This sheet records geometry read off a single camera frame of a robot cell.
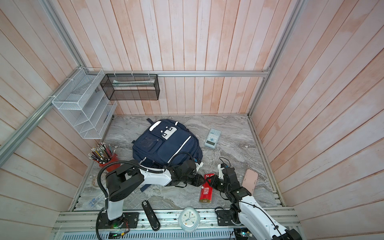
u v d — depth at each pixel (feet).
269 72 3.04
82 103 2.28
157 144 3.02
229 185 2.16
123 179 1.69
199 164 2.66
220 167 2.66
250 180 2.74
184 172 2.30
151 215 2.40
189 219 2.35
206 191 2.62
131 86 3.49
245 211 1.85
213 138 3.43
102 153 2.58
